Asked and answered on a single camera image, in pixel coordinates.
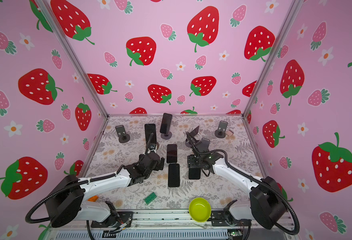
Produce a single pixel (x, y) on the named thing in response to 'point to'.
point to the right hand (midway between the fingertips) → (191, 160)
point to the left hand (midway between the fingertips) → (156, 156)
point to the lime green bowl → (199, 209)
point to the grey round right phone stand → (187, 142)
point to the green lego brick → (150, 198)
